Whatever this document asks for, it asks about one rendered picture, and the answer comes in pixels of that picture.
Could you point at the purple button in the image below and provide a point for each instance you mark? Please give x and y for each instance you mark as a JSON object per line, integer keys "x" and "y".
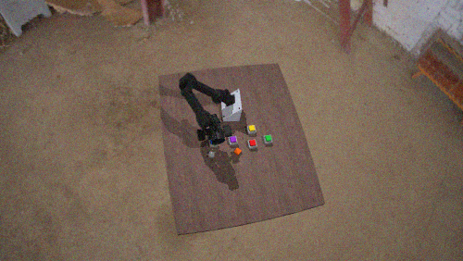
{"x": 232, "y": 140}

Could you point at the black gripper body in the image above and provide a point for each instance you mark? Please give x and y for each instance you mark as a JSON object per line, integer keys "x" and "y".
{"x": 201, "y": 134}

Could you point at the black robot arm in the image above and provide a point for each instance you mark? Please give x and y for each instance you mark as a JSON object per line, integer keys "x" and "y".
{"x": 202, "y": 117}

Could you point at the green button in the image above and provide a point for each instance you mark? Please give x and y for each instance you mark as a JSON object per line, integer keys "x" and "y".
{"x": 267, "y": 139}

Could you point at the yellow button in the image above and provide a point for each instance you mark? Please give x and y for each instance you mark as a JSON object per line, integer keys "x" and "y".
{"x": 251, "y": 129}

